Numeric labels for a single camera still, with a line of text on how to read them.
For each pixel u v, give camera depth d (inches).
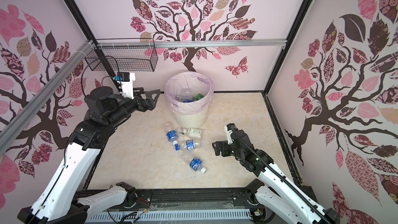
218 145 26.3
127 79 19.5
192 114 32.8
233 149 24.9
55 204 14.0
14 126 20.1
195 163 31.4
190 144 34.2
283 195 18.0
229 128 26.5
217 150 26.4
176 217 27.4
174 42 36.8
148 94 20.2
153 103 21.3
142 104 20.3
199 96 38.4
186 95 39.5
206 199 29.4
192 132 36.3
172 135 35.4
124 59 47.8
